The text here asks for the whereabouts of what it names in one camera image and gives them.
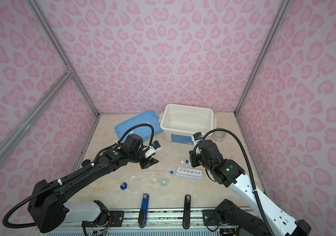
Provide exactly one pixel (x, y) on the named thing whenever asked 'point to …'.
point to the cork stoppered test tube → (181, 168)
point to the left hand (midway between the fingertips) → (156, 154)
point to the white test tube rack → (189, 173)
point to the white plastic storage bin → (180, 122)
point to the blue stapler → (143, 216)
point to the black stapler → (186, 212)
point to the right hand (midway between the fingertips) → (191, 151)
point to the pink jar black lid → (85, 162)
